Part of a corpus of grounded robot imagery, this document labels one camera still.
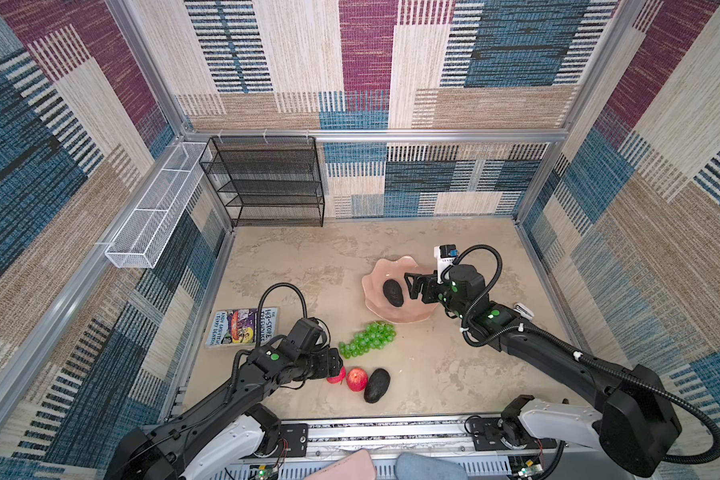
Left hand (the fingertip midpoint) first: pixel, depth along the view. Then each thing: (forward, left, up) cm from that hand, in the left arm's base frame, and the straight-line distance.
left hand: (332, 361), depth 80 cm
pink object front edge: (-22, -6, -4) cm, 23 cm away
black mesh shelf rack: (+62, +26, +11) cm, 68 cm away
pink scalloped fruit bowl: (+18, -24, -5) cm, 30 cm away
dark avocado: (+21, -18, 0) cm, 27 cm away
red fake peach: (-4, -2, -2) cm, 5 cm away
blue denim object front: (-23, -20, -2) cm, 30 cm away
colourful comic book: (+11, +29, -3) cm, 31 cm away
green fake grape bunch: (+6, -11, 0) cm, 13 cm away
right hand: (+17, -24, +13) cm, 32 cm away
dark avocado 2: (-6, -11, -1) cm, 13 cm away
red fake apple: (-4, -7, -1) cm, 8 cm away
